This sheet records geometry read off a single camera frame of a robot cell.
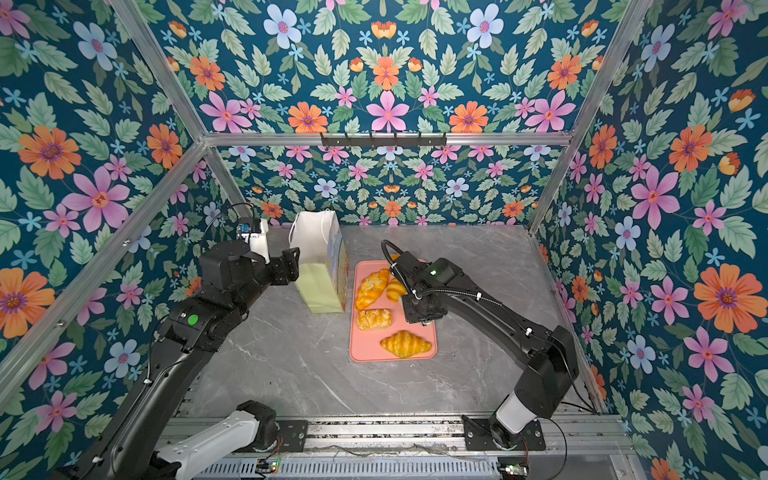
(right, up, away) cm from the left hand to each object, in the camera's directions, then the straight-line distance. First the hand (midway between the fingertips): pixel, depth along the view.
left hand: (287, 242), depth 65 cm
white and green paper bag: (+4, -9, +15) cm, 18 cm away
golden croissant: (+26, -29, +20) cm, 43 cm away
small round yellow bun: (+22, -15, +33) cm, 43 cm away
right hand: (+29, -18, +13) cm, 37 cm away
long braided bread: (+15, -14, +34) cm, 39 cm away
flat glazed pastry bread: (+16, -23, +26) cm, 38 cm away
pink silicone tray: (+14, -30, +25) cm, 42 cm away
